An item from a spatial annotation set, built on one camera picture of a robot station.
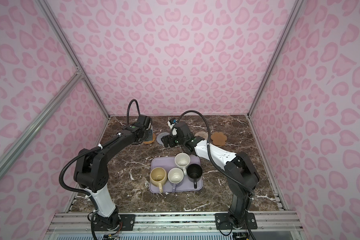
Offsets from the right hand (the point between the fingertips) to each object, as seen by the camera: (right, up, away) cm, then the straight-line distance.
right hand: (168, 135), depth 86 cm
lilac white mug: (+4, -24, +2) cm, 25 cm away
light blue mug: (-11, +1, 0) cm, 11 cm away
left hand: (-14, +1, +8) cm, 16 cm away
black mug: (+15, -21, 0) cm, 26 cm away
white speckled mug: (+8, -16, +7) cm, 19 cm away
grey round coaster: (-9, -1, +21) cm, 23 cm away
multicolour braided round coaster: (+22, -1, +21) cm, 31 cm away
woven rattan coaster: (-15, -5, +18) cm, 23 cm away
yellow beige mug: (-6, -24, +1) cm, 25 cm away
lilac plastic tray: (-8, -29, -4) cm, 31 cm away
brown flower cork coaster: (+34, -4, +23) cm, 41 cm away
